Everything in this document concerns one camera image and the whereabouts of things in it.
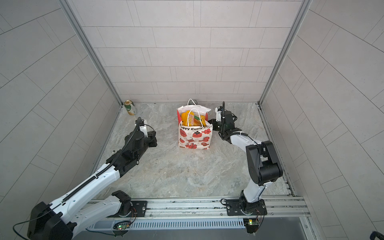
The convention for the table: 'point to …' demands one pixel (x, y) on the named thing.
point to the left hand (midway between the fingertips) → (159, 130)
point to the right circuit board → (252, 225)
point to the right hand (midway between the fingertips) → (207, 121)
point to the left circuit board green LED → (123, 226)
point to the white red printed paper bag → (195, 129)
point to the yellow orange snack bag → (188, 118)
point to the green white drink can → (129, 108)
